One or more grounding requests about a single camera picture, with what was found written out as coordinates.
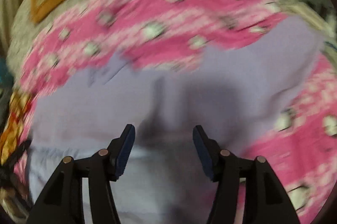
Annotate red yellow patterned cloth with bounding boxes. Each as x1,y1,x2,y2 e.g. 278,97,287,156
0,89,32,165

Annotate pink penguin fleece blanket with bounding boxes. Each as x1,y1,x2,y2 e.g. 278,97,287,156
21,0,336,223

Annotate teal blue cloth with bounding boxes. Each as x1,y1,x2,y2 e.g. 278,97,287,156
0,58,14,87

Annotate lavender quilted jacket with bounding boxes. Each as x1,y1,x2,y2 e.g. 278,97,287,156
27,16,324,223

